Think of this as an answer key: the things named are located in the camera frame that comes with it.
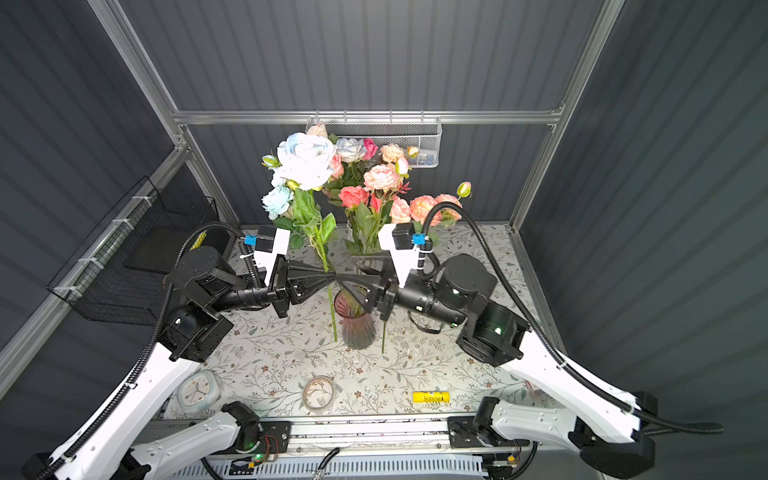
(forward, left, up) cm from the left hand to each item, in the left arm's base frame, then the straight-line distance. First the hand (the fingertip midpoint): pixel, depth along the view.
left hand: (335, 275), depth 51 cm
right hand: (-2, -3, +3) cm, 5 cm away
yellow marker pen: (+26, +40, -17) cm, 51 cm away
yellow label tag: (-10, -19, -42) cm, 47 cm away
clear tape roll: (-7, +10, -45) cm, 47 cm away
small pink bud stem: (+8, -8, -45) cm, 46 cm away
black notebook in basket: (+22, +48, -15) cm, 55 cm away
